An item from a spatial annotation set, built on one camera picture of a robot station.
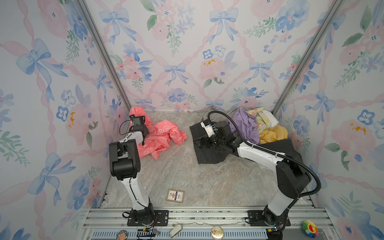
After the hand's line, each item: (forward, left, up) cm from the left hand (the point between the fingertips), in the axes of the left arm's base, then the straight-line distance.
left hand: (139, 128), depth 100 cm
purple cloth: (+4, -72, +2) cm, 72 cm away
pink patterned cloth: (-9, -16, +6) cm, 19 cm away
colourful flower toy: (-55, -92, -6) cm, 107 cm away
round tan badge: (-57, -48, -8) cm, 75 cm away
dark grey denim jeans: (-16, -50, -7) cm, 53 cm away
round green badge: (-58, -4, -7) cm, 58 cm away
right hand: (-12, -40, +8) cm, 42 cm away
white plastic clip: (-56, -29, -6) cm, 63 cm away
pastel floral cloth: (+9, -86, +1) cm, 87 cm away
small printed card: (-41, -27, -7) cm, 49 cm away
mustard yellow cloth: (-4, -90, 0) cm, 90 cm away
